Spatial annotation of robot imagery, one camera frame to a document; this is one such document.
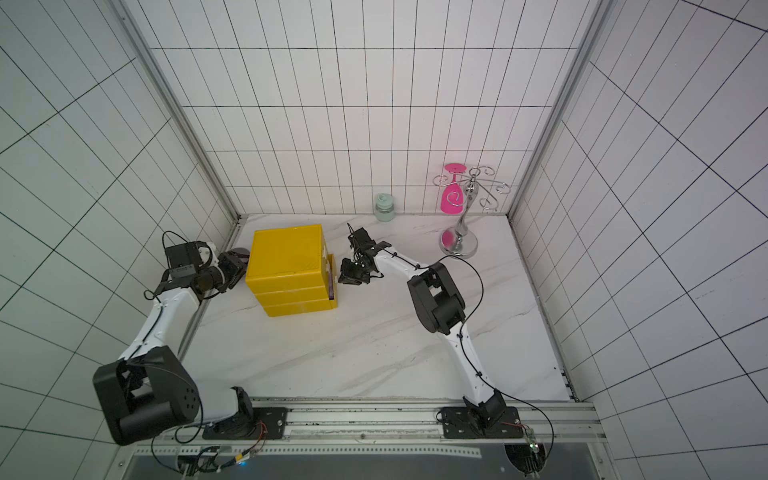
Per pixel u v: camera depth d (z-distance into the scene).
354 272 0.88
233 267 0.74
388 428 0.73
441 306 0.60
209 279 0.70
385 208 1.14
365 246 0.83
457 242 1.10
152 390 0.41
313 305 0.88
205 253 0.71
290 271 0.78
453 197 0.98
